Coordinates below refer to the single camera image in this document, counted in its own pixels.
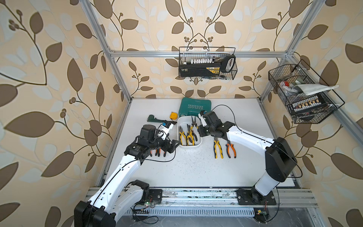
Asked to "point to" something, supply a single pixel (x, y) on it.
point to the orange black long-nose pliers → (228, 145)
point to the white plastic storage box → (184, 121)
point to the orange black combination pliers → (164, 154)
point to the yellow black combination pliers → (216, 143)
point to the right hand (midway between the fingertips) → (199, 129)
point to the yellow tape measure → (173, 115)
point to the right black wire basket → (283, 78)
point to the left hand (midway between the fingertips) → (174, 137)
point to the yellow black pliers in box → (181, 132)
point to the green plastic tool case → (193, 107)
